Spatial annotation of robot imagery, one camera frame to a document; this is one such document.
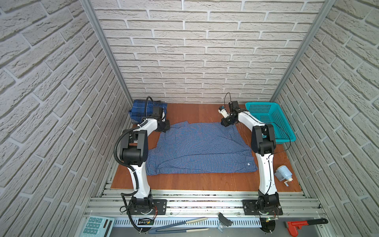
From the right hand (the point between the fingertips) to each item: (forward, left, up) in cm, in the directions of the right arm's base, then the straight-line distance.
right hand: (224, 120), depth 108 cm
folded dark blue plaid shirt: (+7, +63, +9) cm, 64 cm away
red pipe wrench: (-66, -18, 0) cm, 69 cm away
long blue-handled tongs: (-62, +48, -1) cm, 79 cm away
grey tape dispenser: (-44, -23, +4) cm, 49 cm away
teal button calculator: (-59, +73, +1) cm, 94 cm away
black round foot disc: (-65, -7, -2) cm, 65 cm away
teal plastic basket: (+2, -37, +2) cm, 37 cm away
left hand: (-3, +43, +3) cm, 43 cm away
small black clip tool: (-62, +14, -1) cm, 63 cm away
